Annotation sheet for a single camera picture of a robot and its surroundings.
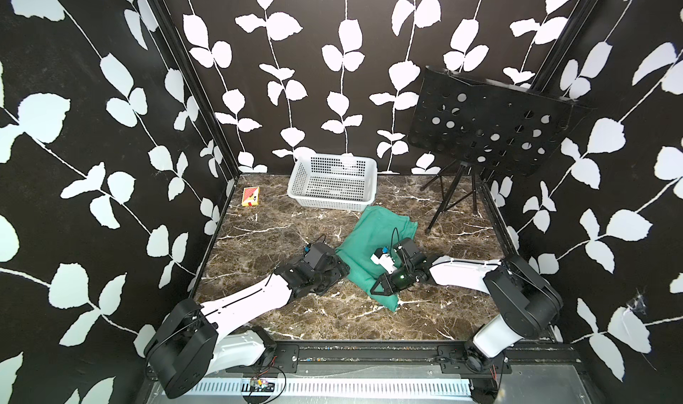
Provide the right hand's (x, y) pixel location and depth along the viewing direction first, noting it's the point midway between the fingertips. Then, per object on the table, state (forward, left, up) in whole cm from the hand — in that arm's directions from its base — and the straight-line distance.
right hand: (372, 288), depth 85 cm
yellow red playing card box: (+39, +50, 0) cm, 63 cm away
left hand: (+4, +8, +6) cm, 11 cm away
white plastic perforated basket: (+50, +15, -2) cm, 52 cm away
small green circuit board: (-26, +31, -3) cm, 41 cm away
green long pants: (+23, -3, -1) cm, 24 cm away
